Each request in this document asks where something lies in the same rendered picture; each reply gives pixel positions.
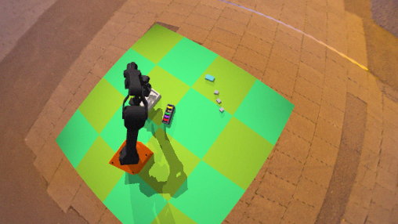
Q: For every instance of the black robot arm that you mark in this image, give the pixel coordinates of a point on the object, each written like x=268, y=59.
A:
x=134, y=116

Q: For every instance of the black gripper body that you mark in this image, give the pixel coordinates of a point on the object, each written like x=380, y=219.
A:
x=136, y=101

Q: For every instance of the white rectangular tray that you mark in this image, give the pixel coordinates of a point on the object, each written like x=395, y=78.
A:
x=154, y=96

